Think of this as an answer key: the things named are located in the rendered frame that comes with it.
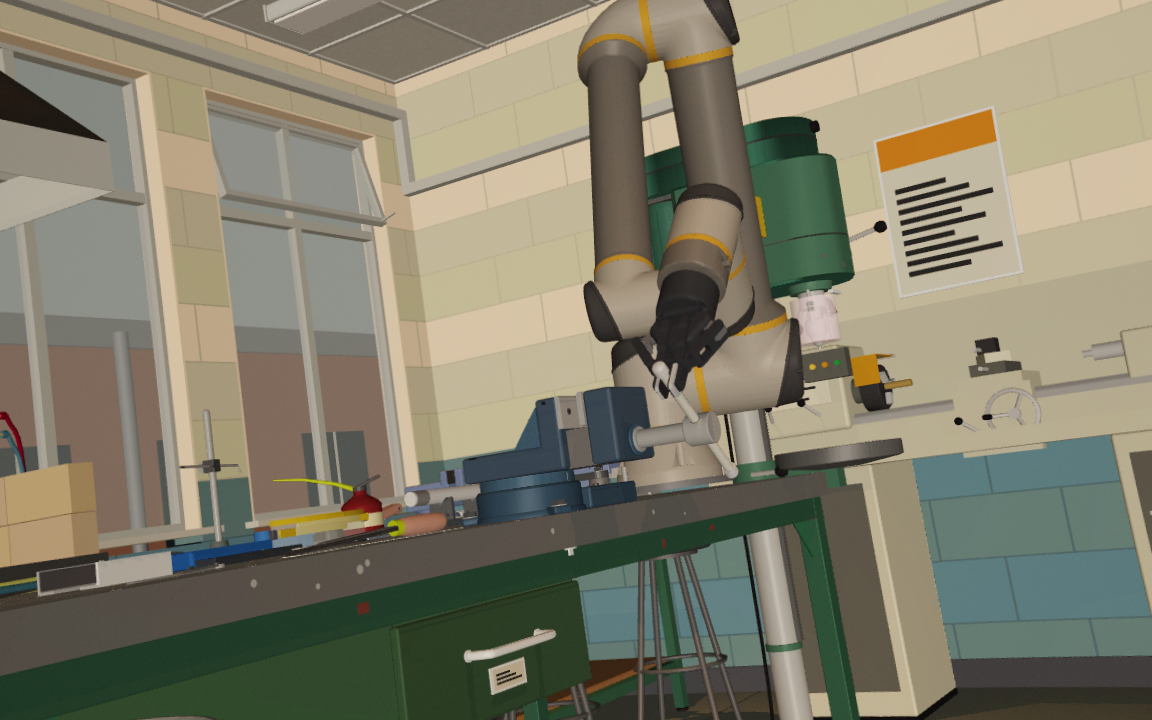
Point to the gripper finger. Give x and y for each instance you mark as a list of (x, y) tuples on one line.
[(662, 360), (704, 336)]

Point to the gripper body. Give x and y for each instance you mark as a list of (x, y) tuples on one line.
[(686, 300)]

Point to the white tommy bar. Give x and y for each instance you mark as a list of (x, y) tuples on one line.
[(688, 410)]

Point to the aluminium round bar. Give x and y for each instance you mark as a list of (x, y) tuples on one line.
[(436, 495)]

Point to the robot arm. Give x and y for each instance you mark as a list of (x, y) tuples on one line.
[(621, 180)]

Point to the grey vise screw head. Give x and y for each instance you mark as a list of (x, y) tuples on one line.
[(681, 433)]

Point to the blue vise moving jaw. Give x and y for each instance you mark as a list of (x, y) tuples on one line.
[(616, 420)]

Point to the blue bench vise body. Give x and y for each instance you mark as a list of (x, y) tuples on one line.
[(526, 480)]

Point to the grey-blue V-rack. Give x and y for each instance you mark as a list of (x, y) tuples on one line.
[(456, 478)]

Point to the grey and black bar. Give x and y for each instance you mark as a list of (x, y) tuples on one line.
[(101, 575)]

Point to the green drill press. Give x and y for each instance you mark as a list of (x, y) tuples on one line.
[(796, 210)]

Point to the yellow and black lathe guard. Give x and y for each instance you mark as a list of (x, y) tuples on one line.
[(871, 380)]

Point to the metal stool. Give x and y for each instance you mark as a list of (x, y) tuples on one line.
[(676, 620)]

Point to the grey lathe handwheel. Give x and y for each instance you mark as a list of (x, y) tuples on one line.
[(1013, 408)]

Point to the red oil can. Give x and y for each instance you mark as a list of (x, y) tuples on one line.
[(363, 497)]

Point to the green drawer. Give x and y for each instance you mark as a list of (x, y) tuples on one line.
[(496, 650)]

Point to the window with tilted sash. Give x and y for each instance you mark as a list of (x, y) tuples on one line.
[(306, 300)]

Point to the yellow flat tool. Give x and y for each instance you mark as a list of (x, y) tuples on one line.
[(321, 522)]

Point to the beige lathe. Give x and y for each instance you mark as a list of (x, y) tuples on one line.
[(1086, 420)]

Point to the grey scriber stand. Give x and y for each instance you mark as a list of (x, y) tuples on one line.
[(209, 470)]

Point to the ceiling light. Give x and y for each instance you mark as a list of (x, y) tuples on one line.
[(311, 8)]

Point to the blue flat tray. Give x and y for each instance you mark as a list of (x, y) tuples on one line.
[(221, 553)]

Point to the green workbench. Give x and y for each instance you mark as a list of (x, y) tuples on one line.
[(236, 620)]

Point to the large window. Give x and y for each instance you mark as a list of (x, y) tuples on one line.
[(86, 300)]

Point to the tan cardboard boxes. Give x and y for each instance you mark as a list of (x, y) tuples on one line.
[(21, 515)]

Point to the grey extraction hood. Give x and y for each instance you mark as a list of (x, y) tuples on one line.
[(6, 160)]

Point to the orange and grey wall poster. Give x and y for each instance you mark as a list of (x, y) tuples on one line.
[(946, 200)]

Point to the black lathe tool post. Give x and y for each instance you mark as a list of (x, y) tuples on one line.
[(991, 355)]

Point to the grey upright post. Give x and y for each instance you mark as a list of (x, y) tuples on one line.
[(128, 440)]

